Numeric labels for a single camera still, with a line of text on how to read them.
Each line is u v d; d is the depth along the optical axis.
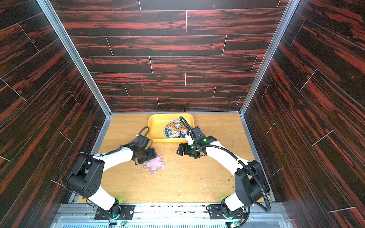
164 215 0.74
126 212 0.73
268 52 0.82
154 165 0.91
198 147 0.61
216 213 0.73
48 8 0.67
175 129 1.05
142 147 0.75
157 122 1.13
